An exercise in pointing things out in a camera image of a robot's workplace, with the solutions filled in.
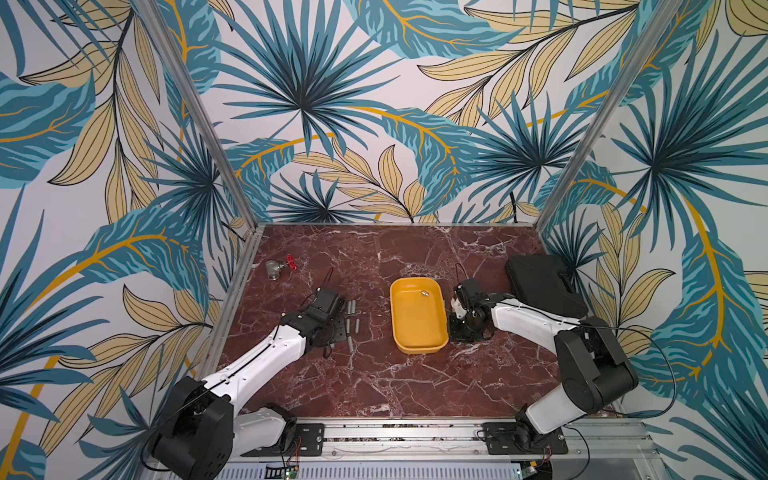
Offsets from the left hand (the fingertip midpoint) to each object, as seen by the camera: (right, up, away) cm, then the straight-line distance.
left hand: (336, 334), depth 85 cm
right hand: (+34, -2, +6) cm, 34 cm away
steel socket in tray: (+27, +10, +16) cm, 33 cm away
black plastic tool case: (+65, +14, +12) cm, 68 cm away
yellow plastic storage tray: (+25, +4, +10) cm, 27 cm away
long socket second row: (+2, 0, +8) cm, 8 cm away
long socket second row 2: (+5, +1, +8) cm, 9 cm away
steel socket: (+2, +6, +12) cm, 13 cm away
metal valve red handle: (-25, +18, +19) cm, 36 cm away
